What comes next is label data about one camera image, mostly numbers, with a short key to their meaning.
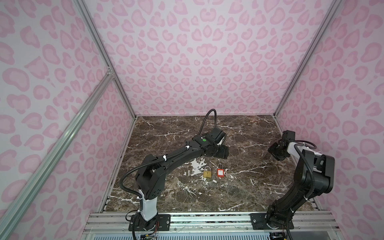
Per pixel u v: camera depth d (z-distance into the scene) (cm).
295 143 69
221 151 73
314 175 50
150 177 46
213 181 86
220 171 89
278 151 84
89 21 72
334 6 69
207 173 88
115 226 73
